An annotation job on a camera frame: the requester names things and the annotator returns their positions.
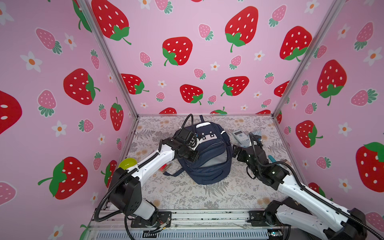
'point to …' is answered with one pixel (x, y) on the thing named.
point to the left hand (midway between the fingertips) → (198, 156)
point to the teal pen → (272, 159)
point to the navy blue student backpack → (214, 163)
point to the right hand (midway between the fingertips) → (239, 147)
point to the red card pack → (162, 167)
